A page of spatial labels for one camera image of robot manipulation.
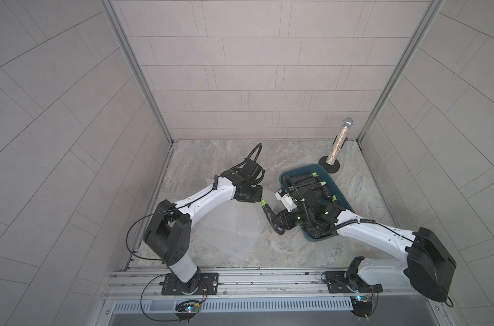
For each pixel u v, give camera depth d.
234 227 0.85
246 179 0.63
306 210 0.60
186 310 0.65
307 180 0.96
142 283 0.72
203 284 0.71
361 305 0.69
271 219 0.76
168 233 0.43
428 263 0.39
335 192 0.91
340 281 0.67
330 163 0.92
